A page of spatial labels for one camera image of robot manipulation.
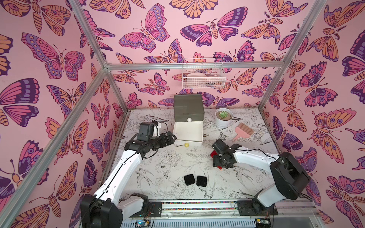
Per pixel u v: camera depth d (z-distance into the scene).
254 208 0.66
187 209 0.75
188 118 0.90
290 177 0.44
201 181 0.82
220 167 0.85
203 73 0.95
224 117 1.00
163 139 0.69
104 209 0.37
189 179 0.84
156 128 0.64
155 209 0.74
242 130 1.06
